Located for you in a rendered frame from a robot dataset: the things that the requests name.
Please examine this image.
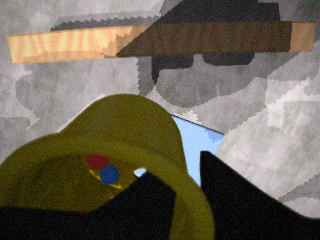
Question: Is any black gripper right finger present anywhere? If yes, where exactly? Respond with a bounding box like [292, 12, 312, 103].
[199, 150, 320, 240]

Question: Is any light brown wooden bar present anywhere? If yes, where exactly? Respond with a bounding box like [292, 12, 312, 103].
[8, 20, 316, 65]

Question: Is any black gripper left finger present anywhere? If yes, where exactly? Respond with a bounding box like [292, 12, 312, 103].
[0, 171, 177, 240]

